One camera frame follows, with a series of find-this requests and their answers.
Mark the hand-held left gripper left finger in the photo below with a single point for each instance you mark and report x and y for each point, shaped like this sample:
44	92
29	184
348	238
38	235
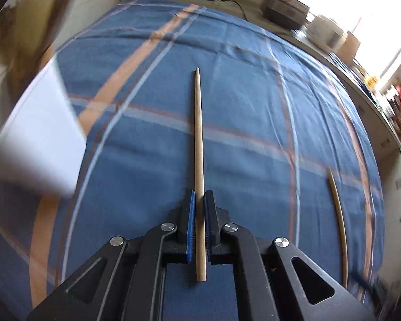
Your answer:
190	227

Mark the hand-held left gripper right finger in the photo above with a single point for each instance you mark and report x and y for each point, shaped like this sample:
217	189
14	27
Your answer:
209	227

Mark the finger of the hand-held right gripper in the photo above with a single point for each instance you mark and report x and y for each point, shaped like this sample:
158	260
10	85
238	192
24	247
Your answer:
361	280

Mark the wooden chopstick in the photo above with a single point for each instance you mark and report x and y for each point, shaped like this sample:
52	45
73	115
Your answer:
337	207
199	140

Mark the white plastic container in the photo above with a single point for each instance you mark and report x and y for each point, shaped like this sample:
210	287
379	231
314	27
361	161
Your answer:
36	133

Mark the blue plaid tablecloth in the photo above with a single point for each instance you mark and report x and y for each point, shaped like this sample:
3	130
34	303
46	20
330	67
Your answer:
254	123

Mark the dish rack with red items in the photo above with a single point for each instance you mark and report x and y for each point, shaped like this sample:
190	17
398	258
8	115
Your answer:
394	107

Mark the yellow bottle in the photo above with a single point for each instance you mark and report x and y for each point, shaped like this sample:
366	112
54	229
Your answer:
371	82

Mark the white pressure cooker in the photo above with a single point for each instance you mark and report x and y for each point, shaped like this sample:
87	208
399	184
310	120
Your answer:
324	31

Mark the dark rice cooker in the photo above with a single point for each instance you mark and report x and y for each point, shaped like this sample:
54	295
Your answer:
284	8

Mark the bright window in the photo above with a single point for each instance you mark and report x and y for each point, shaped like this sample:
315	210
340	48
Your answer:
354	6

